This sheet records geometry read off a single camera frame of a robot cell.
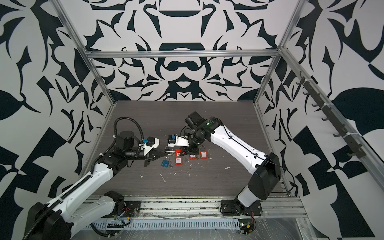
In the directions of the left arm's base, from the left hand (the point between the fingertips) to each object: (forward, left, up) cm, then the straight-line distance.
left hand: (167, 150), depth 72 cm
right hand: (+1, -7, -1) cm, 7 cm away
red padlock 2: (+2, -4, -19) cm, 19 cm away
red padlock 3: (+5, -12, -20) cm, 24 cm away
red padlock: (-2, -5, +1) cm, 6 cm away
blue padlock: (+2, +4, -21) cm, 21 cm away
